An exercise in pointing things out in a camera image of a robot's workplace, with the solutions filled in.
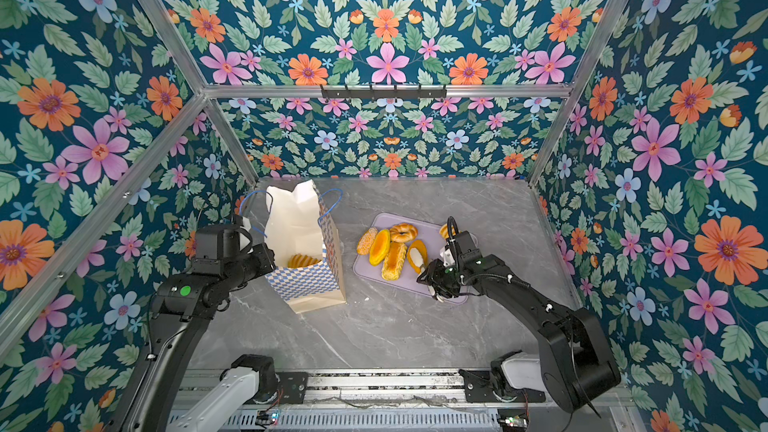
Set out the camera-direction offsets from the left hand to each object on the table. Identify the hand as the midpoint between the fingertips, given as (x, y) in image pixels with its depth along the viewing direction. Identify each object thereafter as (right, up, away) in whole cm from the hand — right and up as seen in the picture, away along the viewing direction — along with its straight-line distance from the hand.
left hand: (276, 245), depth 70 cm
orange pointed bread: (+34, -6, +20) cm, 40 cm away
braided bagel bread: (+30, 0, +30) cm, 42 cm away
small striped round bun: (+44, +1, +31) cm, 54 cm away
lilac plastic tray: (+44, -12, -2) cm, 46 cm away
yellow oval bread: (+23, -4, +24) cm, 33 cm away
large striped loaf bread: (-3, -7, +21) cm, 23 cm away
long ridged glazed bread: (+27, -8, +23) cm, 36 cm away
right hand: (+35, -12, +13) cm, 39 cm away
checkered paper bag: (-3, -6, +28) cm, 28 cm away
